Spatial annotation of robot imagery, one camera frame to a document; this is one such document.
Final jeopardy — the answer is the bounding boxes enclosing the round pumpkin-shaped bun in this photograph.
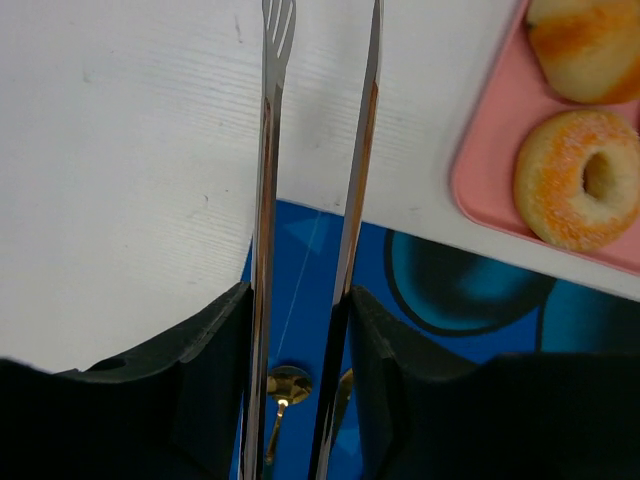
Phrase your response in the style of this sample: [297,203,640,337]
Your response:
[525,1,639,104]

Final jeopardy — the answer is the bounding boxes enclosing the blue cartoon placemat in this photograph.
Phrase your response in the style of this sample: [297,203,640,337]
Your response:
[227,198,640,480]

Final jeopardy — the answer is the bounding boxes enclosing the gold knife dark handle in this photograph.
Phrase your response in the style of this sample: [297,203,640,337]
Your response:
[332,369,354,441]

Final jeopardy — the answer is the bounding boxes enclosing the pink rectangular tray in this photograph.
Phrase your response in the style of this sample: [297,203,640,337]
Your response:
[448,0,640,277]

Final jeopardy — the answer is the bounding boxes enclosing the gold spoon dark handle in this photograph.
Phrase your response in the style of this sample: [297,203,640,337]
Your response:
[265,365,313,466]

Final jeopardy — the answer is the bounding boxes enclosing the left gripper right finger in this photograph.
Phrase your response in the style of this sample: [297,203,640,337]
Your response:
[350,287,639,479]

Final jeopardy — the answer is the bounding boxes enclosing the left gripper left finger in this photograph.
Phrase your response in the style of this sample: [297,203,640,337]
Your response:
[1,282,252,479]

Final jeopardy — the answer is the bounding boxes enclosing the silver metal tongs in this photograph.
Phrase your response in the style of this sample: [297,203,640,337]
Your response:
[237,1,384,479]

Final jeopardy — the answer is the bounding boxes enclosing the sugared ring donut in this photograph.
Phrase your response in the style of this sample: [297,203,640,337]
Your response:
[513,110,639,252]

